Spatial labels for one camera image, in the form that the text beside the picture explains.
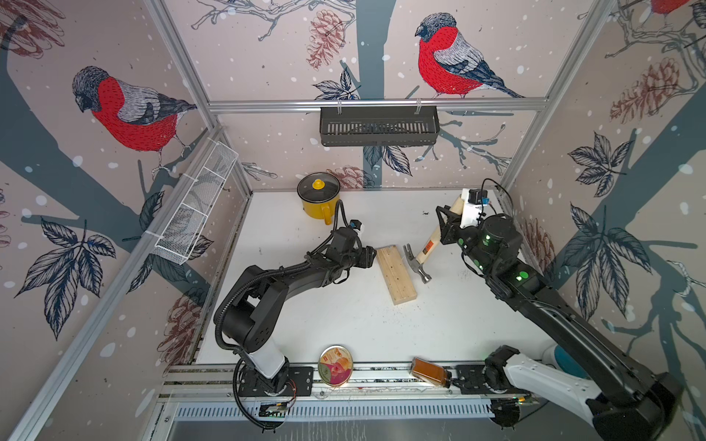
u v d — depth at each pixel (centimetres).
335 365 73
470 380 73
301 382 73
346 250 73
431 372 72
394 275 91
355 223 82
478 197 56
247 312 46
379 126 104
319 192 107
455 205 64
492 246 51
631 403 38
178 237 83
